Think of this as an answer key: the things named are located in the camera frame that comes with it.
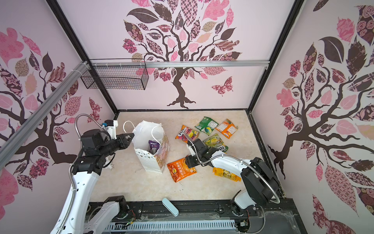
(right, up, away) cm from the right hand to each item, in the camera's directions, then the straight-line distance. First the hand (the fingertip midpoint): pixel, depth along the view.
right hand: (189, 159), depth 87 cm
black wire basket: (-49, +55, +8) cm, 74 cm away
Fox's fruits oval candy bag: (+1, +15, +14) cm, 21 cm away
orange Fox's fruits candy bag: (+28, +19, +17) cm, 38 cm away
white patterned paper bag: (-26, +18, -1) cm, 31 cm away
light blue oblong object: (-9, -20, -15) cm, 27 cm away
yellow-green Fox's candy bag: (+18, +10, +10) cm, 23 cm away
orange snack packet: (-5, -6, -1) cm, 8 cm away
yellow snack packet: (+20, -7, -5) cm, 22 cm away
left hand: (-28, +15, -15) cm, 35 cm away
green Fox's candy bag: (+13, +21, +20) cm, 31 cm away
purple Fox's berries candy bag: (-23, +8, +4) cm, 24 cm away
